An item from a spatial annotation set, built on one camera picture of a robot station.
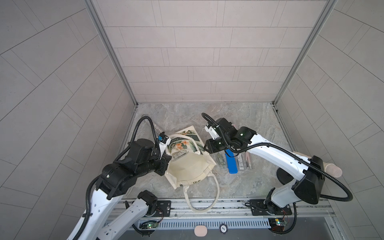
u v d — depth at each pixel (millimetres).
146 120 492
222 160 864
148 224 655
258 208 705
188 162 843
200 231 643
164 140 534
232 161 866
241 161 851
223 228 666
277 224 680
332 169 539
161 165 529
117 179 382
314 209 713
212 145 636
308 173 403
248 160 866
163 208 710
